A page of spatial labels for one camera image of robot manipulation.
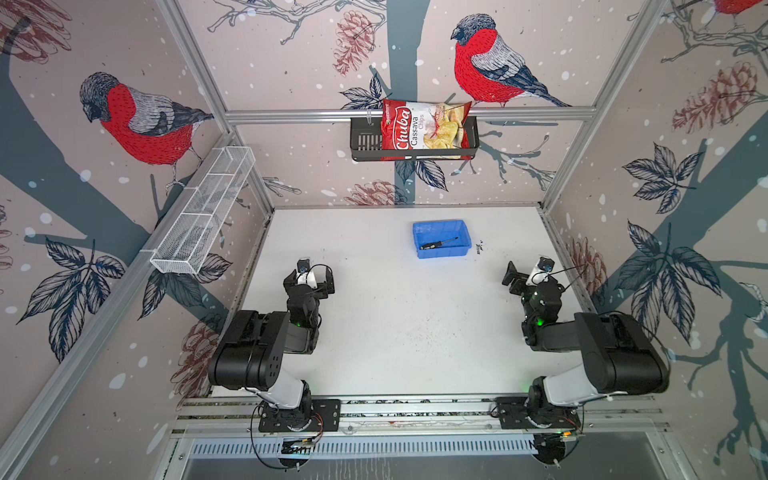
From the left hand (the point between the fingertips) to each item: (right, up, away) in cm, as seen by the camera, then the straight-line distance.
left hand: (309, 268), depth 89 cm
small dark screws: (+58, +5, +19) cm, 61 cm away
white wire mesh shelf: (-25, +7, -19) cm, 32 cm away
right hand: (+66, 0, 0) cm, 66 cm away
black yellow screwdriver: (+39, +6, +17) cm, 43 cm away
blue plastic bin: (+43, +11, +25) cm, 51 cm away
